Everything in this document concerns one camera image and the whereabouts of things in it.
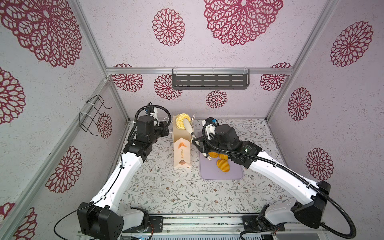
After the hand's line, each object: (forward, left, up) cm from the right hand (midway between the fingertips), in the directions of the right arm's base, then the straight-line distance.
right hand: (193, 138), depth 67 cm
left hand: (+10, +14, -2) cm, 18 cm away
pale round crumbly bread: (+10, +7, +1) cm, 12 cm away
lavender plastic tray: (+1, -9, -33) cm, 34 cm away
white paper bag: (+5, +6, -13) cm, 15 cm away
